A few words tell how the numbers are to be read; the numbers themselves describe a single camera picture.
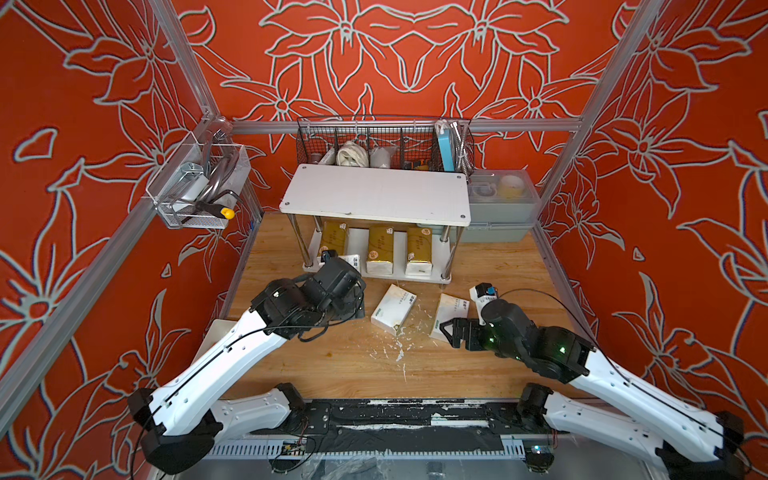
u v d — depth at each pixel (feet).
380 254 2.95
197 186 2.29
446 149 2.79
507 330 1.65
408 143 3.19
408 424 2.39
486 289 2.10
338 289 1.59
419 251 3.01
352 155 2.87
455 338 2.07
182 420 1.22
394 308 2.93
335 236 3.11
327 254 1.99
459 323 2.05
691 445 1.31
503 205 3.26
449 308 2.89
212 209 2.12
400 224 3.18
